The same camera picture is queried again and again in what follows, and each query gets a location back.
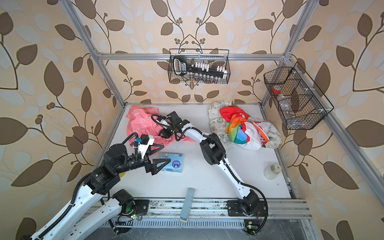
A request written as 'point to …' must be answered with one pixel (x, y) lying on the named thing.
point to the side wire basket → (300, 103)
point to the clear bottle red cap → (287, 106)
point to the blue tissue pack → (176, 164)
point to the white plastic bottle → (271, 172)
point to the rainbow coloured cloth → (235, 130)
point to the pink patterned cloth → (140, 121)
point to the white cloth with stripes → (257, 133)
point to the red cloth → (227, 112)
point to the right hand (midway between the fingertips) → (161, 133)
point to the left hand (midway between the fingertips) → (167, 153)
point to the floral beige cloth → (218, 124)
